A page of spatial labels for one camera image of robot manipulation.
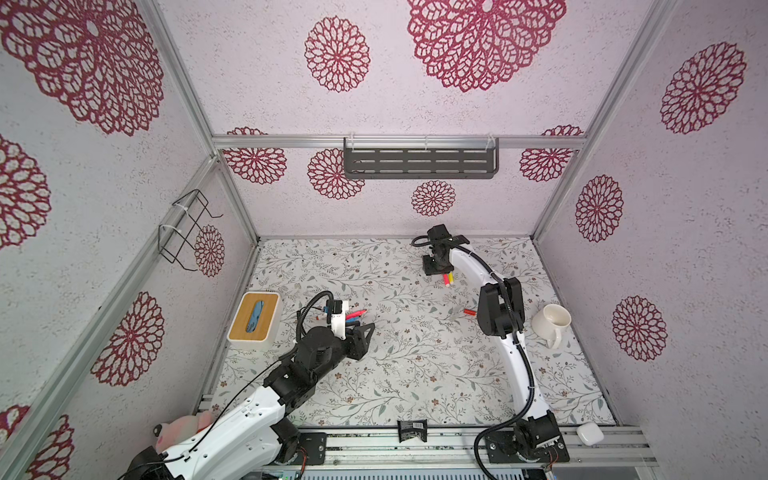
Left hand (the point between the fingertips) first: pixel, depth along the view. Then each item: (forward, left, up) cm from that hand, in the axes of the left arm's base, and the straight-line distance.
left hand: (367, 329), depth 78 cm
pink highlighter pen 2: (+13, +5, -15) cm, 21 cm away
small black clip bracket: (-21, -10, -14) cm, 27 cm away
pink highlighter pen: (+28, -27, -16) cm, 42 cm away
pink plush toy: (-20, +45, -9) cm, 50 cm away
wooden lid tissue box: (+10, +36, -12) cm, 40 cm away
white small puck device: (-22, -56, -15) cm, 62 cm away
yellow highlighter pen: (+28, -29, -15) cm, 43 cm away
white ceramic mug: (+6, -54, -10) cm, 55 cm away
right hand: (+34, -23, -14) cm, 43 cm away
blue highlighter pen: (+12, +6, -16) cm, 21 cm away
